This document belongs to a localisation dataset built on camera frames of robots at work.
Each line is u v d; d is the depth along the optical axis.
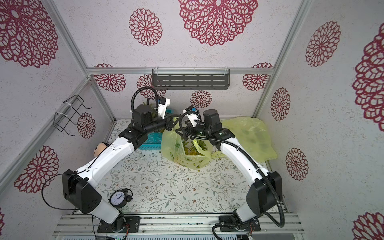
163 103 0.63
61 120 0.73
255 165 0.45
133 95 0.53
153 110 0.57
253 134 1.09
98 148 0.92
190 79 0.94
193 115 0.64
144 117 0.55
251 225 0.73
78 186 0.41
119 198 0.80
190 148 0.85
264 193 0.52
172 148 0.82
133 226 0.74
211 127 0.58
